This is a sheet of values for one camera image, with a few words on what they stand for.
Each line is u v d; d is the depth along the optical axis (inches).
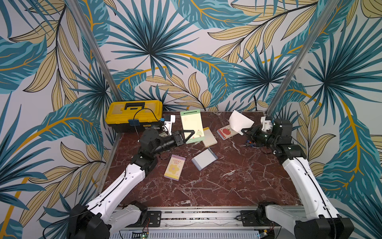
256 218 28.7
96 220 14.7
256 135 25.5
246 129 28.6
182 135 25.0
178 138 23.4
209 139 41.9
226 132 41.1
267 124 26.7
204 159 37.2
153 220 28.8
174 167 35.4
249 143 27.0
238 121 29.9
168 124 24.6
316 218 15.2
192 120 25.7
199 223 28.8
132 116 38.3
